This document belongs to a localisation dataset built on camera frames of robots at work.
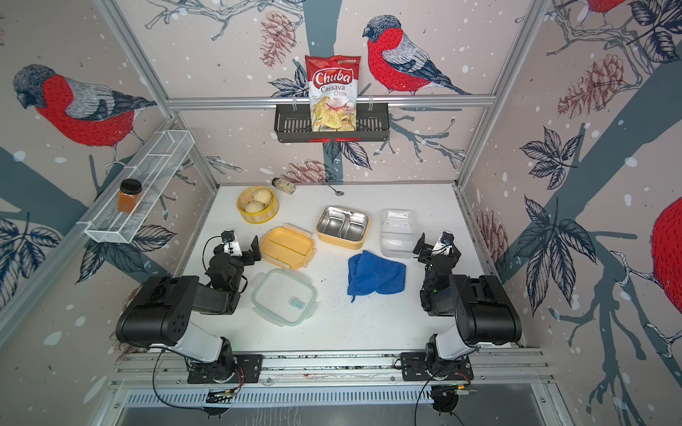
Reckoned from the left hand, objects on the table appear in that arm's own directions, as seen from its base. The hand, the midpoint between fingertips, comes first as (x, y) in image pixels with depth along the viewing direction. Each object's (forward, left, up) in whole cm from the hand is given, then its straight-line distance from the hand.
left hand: (246, 233), depth 91 cm
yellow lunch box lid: (0, -13, -10) cm, 16 cm away
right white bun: (+23, +1, -6) cm, 24 cm away
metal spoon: (+29, -31, -11) cm, 44 cm away
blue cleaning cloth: (-11, -43, -9) cm, 45 cm away
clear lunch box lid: (-18, -14, -12) cm, 26 cm away
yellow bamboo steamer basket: (+15, -3, -8) cm, 18 cm away
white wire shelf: (+13, +28, +19) cm, 36 cm away
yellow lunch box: (+9, -34, -9) cm, 36 cm away
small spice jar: (+31, -7, -9) cm, 33 cm away
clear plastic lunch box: (+8, -56, -12) cm, 58 cm away
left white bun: (+17, +3, -6) cm, 18 cm away
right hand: (-1, -66, 0) cm, 66 cm away
